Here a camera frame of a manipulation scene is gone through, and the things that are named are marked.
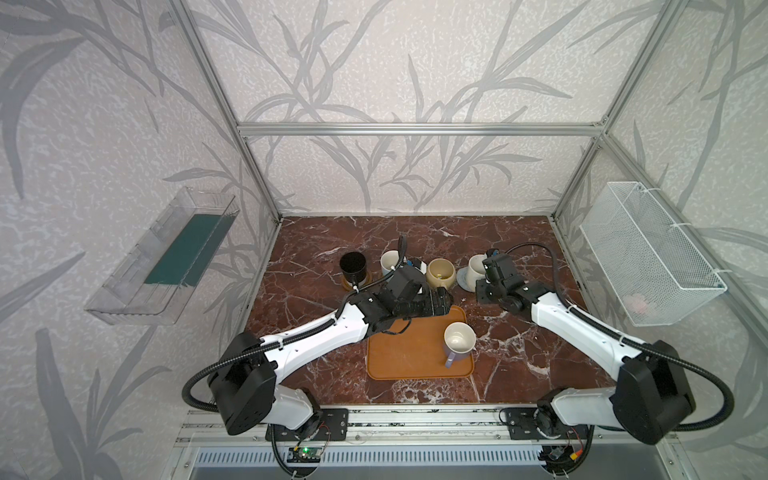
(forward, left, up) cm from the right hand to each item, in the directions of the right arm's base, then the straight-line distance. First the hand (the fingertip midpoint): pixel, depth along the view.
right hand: (483, 277), depth 88 cm
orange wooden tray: (-18, +20, -11) cm, 29 cm away
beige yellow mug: (+7, +12, -9) cm, 16 cm away
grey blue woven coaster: (+2, +4, -4) cm, 6 cm away
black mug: (+4, +39, -1) cm, 39 cm away
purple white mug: (-15, +8, -10) cm, 20 cm away
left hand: (-9, +13, +7) cm, 17 cm away
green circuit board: (-42, +48, -12) cm, 65 cm away
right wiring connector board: (-43, -16, -17) cm, 48 cm away
